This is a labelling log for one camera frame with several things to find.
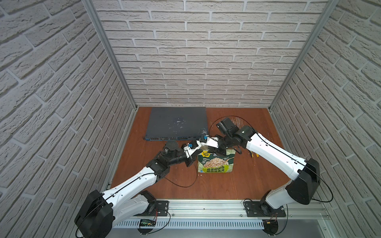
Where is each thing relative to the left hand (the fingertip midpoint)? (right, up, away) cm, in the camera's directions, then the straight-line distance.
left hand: (200, 145), depth 75 cm
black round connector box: (+34, -38, -5) cm, 52 cm away
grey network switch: (-17, +11, +29) cm, 35 cm away
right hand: (+4, -3, +1) cm, 5 cm away
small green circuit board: (-26, -37, -4) cm, 46 cm away
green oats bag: (+6, -10, +3) cm, 12 cm away
